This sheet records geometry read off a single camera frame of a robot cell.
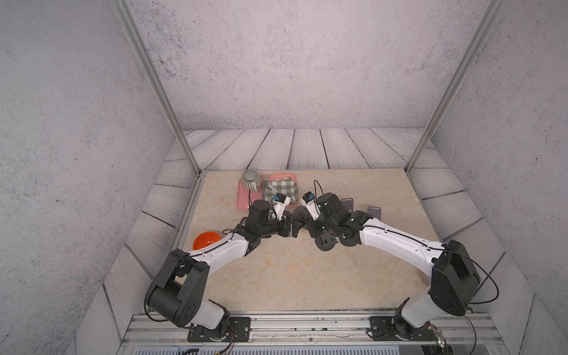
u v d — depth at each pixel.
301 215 0.83
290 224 0.75
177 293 0.43
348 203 0.97
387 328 0.73
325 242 0.89
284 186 1.13
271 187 1.11
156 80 0.87
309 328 0.74
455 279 0.43
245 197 1.08
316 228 0.74
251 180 1.08
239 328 0.73
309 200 0.73
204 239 0.89
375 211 0.95
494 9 0.70
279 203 0.77
